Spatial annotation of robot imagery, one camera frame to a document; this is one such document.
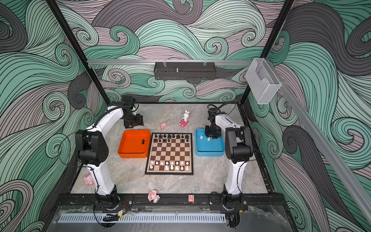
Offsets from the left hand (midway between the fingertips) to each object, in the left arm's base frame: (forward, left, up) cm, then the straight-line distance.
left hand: (139, 123), depth 92 cm
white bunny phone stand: (+10, -30, -11) cm, 33 cm away
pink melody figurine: (-40, -14, -9) cm, 43 cm away
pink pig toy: (+6, -14, -10) cm, 18 cm away
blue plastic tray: (-10, -45, -11) cm, 48 cm away
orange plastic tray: (-10, +6, -12) cm, 17 cm away
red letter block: (-40, -33, -10) cm, 53 cm away
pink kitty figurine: (-33, +23, -9) cm, 41 cm away
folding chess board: (-16, -21, -11) cm, 28 cm away
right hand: (-3, -48, -9) cm, 49 cm away
